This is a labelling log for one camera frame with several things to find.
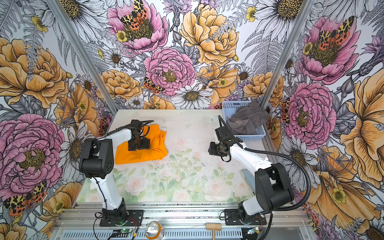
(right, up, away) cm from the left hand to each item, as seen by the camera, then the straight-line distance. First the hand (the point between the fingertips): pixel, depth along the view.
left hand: (141, 151), depth 98 cm
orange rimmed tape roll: (+18, -26, -36) cm, 48 cm away
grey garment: (+71, +21, +11) cm, 74 cm away
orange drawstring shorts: (+11, +1, -4) cm, 12 cm away
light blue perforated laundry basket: (+62, +30, +25) cm, 73 cm away
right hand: (+44, 0, -10) cm, 45 cm away
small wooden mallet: (+43, -30, -28) cm, 60 cm away
